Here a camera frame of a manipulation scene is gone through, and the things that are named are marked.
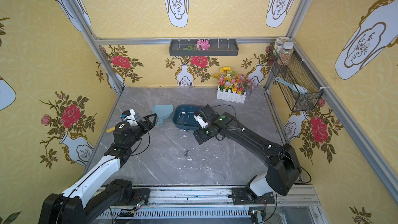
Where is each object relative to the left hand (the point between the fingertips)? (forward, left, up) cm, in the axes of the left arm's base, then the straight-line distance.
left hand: (147, 116), depth 83 cm
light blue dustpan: (+16, -3, -18) cm, 24 cm away
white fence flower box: (+24, -50, -3) cm, 55 cm away
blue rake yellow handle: (+3, +28, -18) cm, 33 cm away
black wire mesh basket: (+14, -81, +12) cm, 83 cm away
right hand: (-7, -31, -4) cm, 32 cm away
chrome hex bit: (-13, -21, -17) cm, 30 cm away
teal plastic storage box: (+11, -18, -17) cm, 27 cm away
